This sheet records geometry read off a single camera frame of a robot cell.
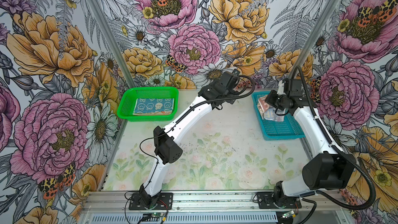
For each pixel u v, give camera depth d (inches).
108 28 34.5
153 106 42.6
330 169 16.6
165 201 28.9
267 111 33.2
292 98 23.4
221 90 23.5
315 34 35.5
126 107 41.6
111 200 30.0
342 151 17.0
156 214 28.0
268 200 29.0
